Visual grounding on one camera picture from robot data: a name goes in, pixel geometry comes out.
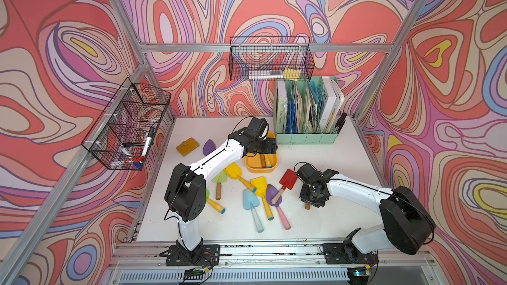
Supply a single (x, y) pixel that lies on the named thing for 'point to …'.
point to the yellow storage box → (253, 164)
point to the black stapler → (340, 122)
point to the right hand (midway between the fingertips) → (307, 205)
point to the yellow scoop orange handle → (234, 172)
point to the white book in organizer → (335, 99)
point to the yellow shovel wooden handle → (263, 161)
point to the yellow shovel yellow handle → (260, 184)
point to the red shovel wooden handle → (287, 181)
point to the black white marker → (148, 140)
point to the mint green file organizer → (296, 113)
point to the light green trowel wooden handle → (220, 178)
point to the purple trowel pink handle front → (270, 192)
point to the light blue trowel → (250, 200)
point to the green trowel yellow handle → (212, 204)
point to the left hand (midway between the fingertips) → (273, 147)
